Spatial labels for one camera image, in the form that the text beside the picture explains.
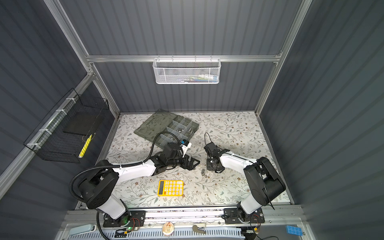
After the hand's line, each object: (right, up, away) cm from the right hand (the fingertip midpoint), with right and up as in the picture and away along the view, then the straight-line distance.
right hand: (214, 167), depth 92 cm
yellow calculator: (-25, -9, -9) cm, 28 cm away
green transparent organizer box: (-38, +30, +24) cm, 54 cm away
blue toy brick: (+35, -24, -22) cm, 48 cm away
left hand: (-12, +6, -7) cm, 15 cm away
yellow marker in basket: (-63, +13, -26) cm, 69 cm away
